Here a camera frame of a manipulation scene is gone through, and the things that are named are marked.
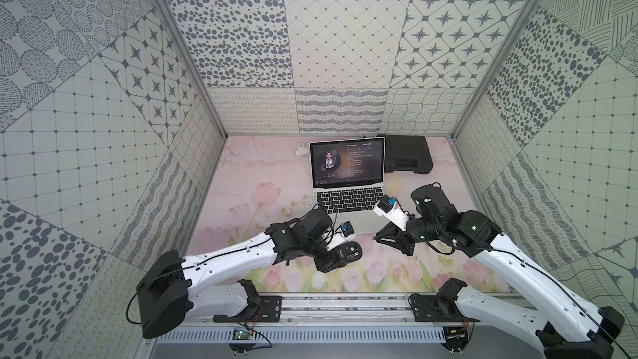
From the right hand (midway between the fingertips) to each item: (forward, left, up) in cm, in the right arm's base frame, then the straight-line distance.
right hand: (382, 238), depth 68 cm
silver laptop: (+32, +8, -15) cm, 36 cm away
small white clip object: (+48, +29, -16) cm, 59 cm away
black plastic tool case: (+44, -19, -14) cm, 50 cm away
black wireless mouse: (-1, +9, -8) cm, 12 cm away
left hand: (0, +11, -8) cm, 13 cm away
